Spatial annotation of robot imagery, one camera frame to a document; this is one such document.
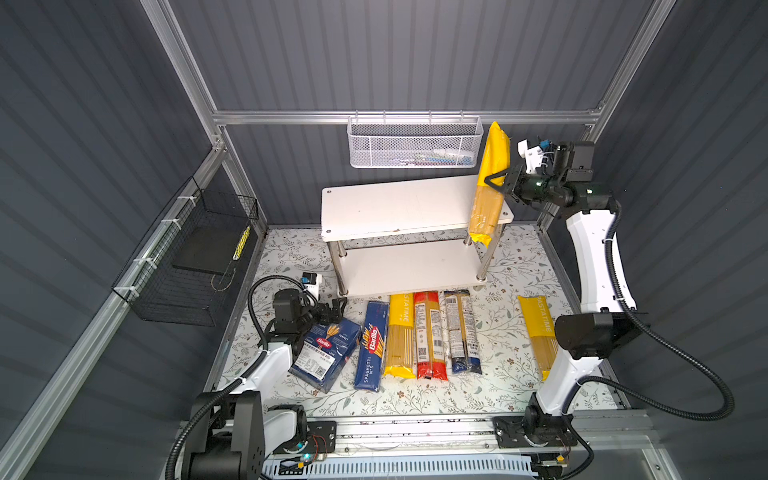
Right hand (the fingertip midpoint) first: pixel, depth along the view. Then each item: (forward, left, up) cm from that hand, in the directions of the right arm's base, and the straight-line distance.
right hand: (490, 182), depth 72 cm
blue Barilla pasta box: (-29, +44, -33) cm, 62 cm away
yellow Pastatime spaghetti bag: (-23, +23, -38) cm, 50 cm away
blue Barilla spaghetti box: (-26, +30, -37) cm, 54 cm away
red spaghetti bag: (-22, +14, -39) cm, 47 cm away
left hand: (-14, +43, -30) cm, 54 cm away
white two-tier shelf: (+20, +20, -40) cm, 49 cm away
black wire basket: (-18, +76, -12) cm, 79 cm away
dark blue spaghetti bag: (-25, +4, -39) cm, 47 cm away
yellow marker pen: (-8, +65, -13) cm, 67 cm away
